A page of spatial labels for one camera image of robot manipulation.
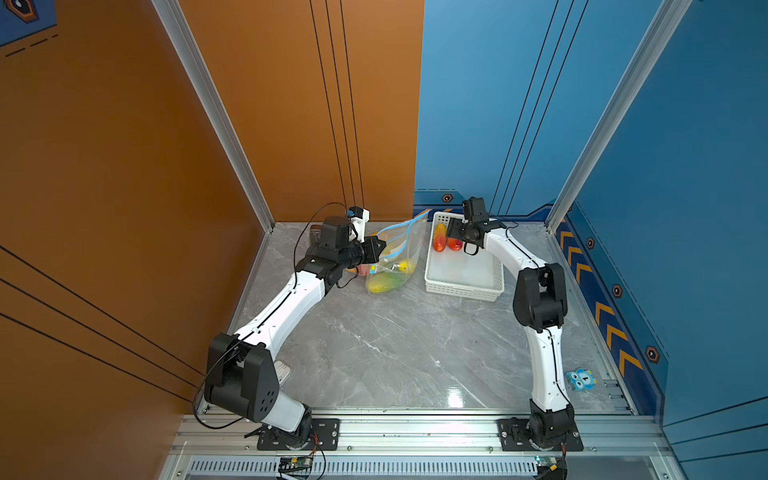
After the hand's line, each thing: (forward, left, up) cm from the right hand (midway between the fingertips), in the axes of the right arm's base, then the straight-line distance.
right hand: (457, 228), depth 105 cm
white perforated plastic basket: (-14, 0, -9) cm, 17 cm away
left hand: (-20, +24, +15) cm, 35 cm away
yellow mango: (-15, +19, -2) cm, 25 cm away
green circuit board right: (-67, -16, -14) cm, 70 cm away
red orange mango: (-1, +6, -4) cm, 7 cm away
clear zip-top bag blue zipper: (-18, +20, +6) cm, 28 cm away
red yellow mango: (-3, 0, -6) cm, 6 cm away
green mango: (-21, +25, -3) cm, 33 cm away
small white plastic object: (-47, +53, -9) cm, 72 cm away
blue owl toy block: (-49, -29, -10) cm, 57 cm away
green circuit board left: (-67, +45, -12) cm, 82 cm away
